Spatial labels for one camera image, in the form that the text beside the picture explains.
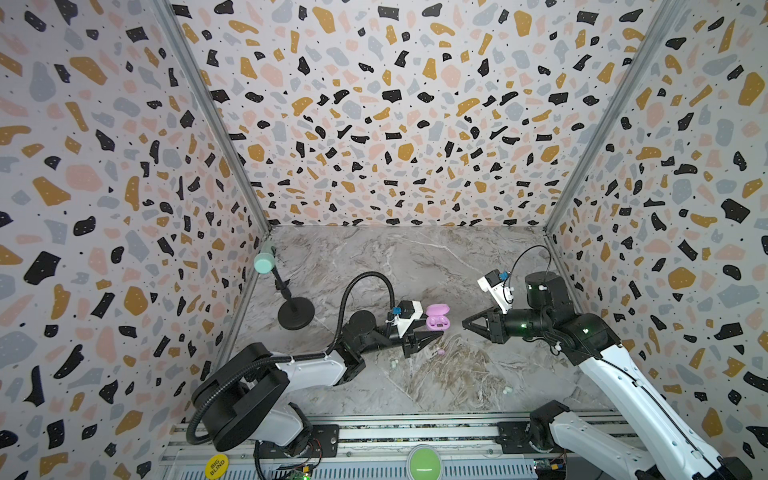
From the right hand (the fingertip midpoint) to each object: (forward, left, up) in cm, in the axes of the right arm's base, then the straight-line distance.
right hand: (467, 320), depth 67 cm
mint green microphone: (+9, +45, +9) cm, 47 cm away
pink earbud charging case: (+2, +6, -4) cm, 8 cm away
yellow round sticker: (-26, +58, -24) cm, 68 cm away
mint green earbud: (-1, +17, -25) cm, 30 cm away
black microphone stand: (+14, +49, -24) cm, 56 cm away
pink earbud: (+3, +3, -26) cm, 27 cm away
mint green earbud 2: (-7, -14, -25) cm, 30 cm away
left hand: (+1, +5, -3) cm, 6 cm away
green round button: (-24, +9, -24) cm, 36 cm away
